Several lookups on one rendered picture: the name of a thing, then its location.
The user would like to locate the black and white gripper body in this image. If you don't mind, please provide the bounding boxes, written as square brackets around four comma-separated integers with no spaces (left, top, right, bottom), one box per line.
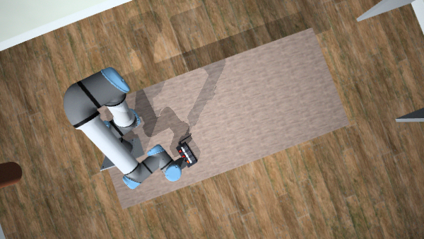
[175,157,188,169]

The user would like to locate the dark grey power strip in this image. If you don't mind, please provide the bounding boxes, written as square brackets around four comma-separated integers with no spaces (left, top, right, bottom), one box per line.
[176,135,198,168]

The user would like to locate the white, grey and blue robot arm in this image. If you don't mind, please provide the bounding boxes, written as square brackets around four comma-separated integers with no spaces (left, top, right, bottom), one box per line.
[64,67,182,189]

